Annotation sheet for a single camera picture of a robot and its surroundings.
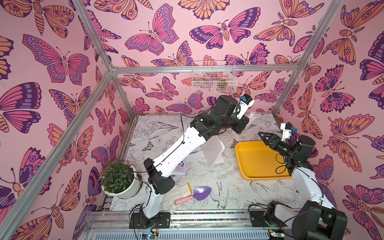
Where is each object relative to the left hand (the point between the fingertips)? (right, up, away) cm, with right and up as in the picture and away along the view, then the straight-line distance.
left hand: (250, 118), depth 64 cm
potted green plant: (-59, -28, +6) cm, 65 cm away
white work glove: (-34, -40, +19) cm, 56 cm away
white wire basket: (-12, +29, +31) cm, 44 cm away
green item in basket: (-7, +23, +30) cm, 39 cm away
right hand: (+11, -8, +13) cm, 19 cm away
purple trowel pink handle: (-21, -40, +19) cm, 49 cm away
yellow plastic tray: (+15, -25, +28) cm, 40 cm away
